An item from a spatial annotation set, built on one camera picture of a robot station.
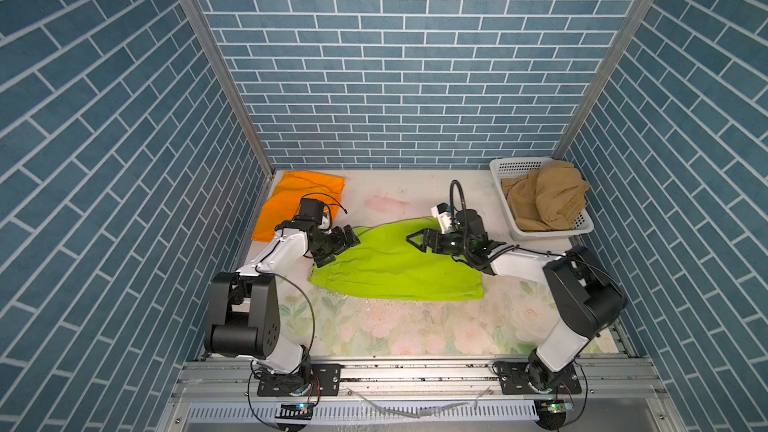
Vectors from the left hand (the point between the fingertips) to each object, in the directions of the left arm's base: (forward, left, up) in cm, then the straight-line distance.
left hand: (350, 245), depth 89 cm
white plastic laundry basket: (+33, -57, +1) cm, 66 cm away
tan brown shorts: (+14, -65, +5) cm, 66 cm away
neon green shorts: (-3, -10, -8) cm, 13 cm away
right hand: (+1, -20, +3) cm, 20 cm away
